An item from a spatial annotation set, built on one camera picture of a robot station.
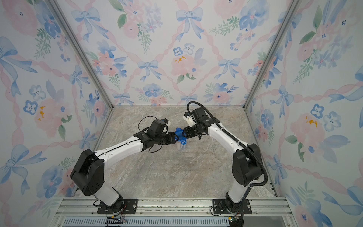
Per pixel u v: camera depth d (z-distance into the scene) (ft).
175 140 2.61
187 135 2.53
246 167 1.51
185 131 2.61
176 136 2.68
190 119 2.61
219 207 2.40
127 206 2.42
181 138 2.88
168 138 2.48
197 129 2.18
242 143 1.59
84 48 2.86
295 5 2.23
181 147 3.04
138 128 2.18
